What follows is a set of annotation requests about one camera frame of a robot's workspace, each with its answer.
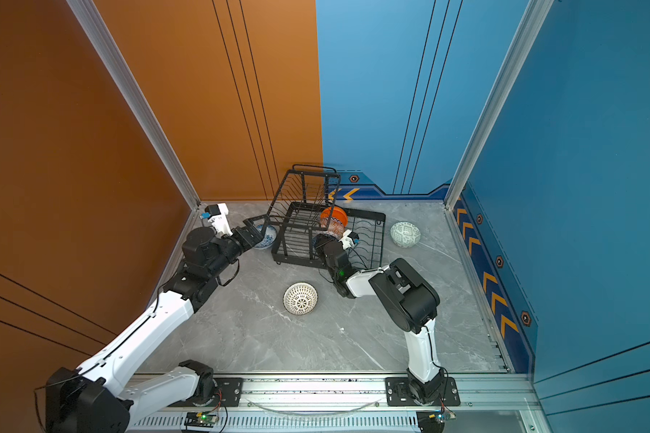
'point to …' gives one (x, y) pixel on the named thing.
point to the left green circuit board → (199, 419)
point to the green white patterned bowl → (405, 234)
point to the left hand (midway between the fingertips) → (262, 219)
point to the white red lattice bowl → (300, 299)
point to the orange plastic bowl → (335, 212)
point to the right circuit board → (433, 421)
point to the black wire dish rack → (310, 228)
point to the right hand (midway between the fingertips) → (312, 235)
